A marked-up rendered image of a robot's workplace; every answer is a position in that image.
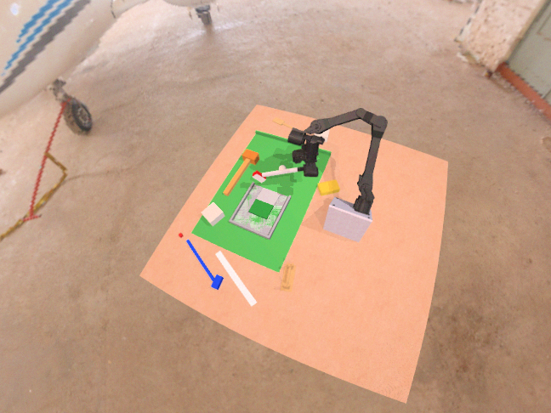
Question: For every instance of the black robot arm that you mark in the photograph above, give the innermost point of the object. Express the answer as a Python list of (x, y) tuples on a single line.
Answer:
[(364, 201)]

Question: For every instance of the white flat bar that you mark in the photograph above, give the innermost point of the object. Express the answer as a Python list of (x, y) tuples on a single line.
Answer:
[(236, 279)]

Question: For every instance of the blue golf putter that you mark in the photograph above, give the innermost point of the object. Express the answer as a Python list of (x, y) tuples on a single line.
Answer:
[(218, 279)]

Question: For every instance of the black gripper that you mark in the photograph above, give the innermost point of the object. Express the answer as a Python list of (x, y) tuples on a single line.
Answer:
[(310, 169)]

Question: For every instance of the green flat mat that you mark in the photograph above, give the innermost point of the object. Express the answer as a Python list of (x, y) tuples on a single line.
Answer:
[(268, 253)]

